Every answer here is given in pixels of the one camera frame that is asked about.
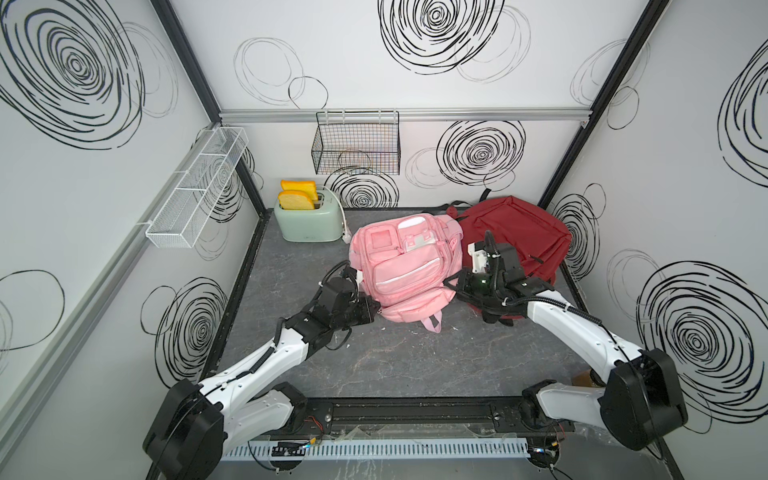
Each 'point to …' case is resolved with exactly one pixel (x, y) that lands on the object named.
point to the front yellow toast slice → (294, 200)
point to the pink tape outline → (408, 265)
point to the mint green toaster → (321, 224)
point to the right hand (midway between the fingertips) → (447, 282)
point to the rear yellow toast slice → (308, 188)
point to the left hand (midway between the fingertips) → (381, 306)
